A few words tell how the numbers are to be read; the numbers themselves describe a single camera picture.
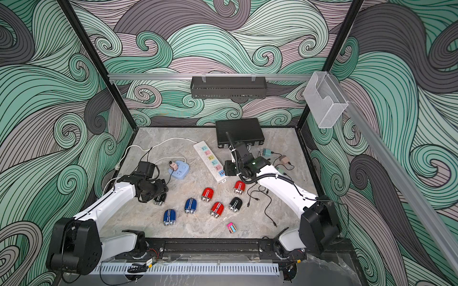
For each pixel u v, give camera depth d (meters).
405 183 0.51
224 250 0.74
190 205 0.83
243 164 0.61
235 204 0.83
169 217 0.79
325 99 0.79
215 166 0.98
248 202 0.87
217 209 0.81
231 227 0.76
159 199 0.85
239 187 0.89
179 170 0.96
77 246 0.40
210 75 0.93
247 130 1.17
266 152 1.04
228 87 0.95
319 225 0.40
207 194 0.86
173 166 0.92
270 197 0.88
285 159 1.03
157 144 1.10
